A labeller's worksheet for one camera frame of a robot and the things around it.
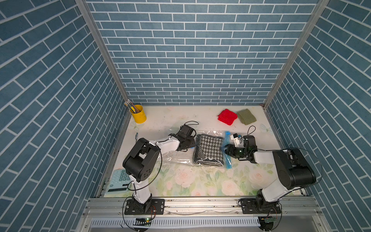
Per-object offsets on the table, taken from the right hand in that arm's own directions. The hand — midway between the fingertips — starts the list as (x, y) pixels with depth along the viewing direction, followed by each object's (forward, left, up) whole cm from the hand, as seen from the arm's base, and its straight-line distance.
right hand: (223, 150), depth 92 cm
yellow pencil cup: (+19, +60, +5) cm, 63 cm away
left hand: (+3, +18, 0) cm, 18 cm away
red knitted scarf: (+28, -4, +1) cm, 29 cm away
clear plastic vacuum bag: (-5, +23, -2) cm, 24 cm away
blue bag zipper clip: (+13, -4, +1) cm, 14 cm away
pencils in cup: (+23, +66, +13) cm, 72 cm away
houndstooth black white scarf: (-1, +10, +1) cm, 10 cm away
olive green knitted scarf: (+29, -19, +2) cm, 35 cm away
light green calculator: (-26, +60, -2) cm, 66 cm away
